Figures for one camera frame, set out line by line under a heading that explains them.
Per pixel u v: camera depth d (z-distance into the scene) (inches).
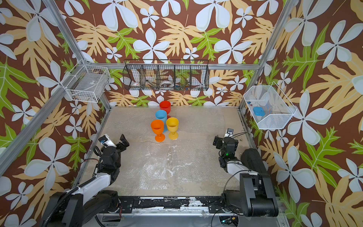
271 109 32.7
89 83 33.8
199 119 44.1
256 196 16.5
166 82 38.5
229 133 30.0
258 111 32.6
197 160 35.6
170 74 38.3
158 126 35.7
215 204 29.2
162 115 39.1
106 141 28.1
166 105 41.1
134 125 42.7
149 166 33.9
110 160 25.1
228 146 26.6
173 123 37.8
